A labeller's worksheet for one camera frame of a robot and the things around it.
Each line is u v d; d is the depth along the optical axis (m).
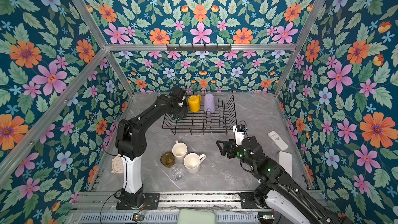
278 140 0.93
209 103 0.99
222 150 0.66
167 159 0.85
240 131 0.63
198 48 0.93
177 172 0.83
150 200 0.74
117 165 0.82
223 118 1.01
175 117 0.89
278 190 0.49
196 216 0.69
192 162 0.82
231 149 0.62
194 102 1.00
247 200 0.72
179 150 0.86
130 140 0.53
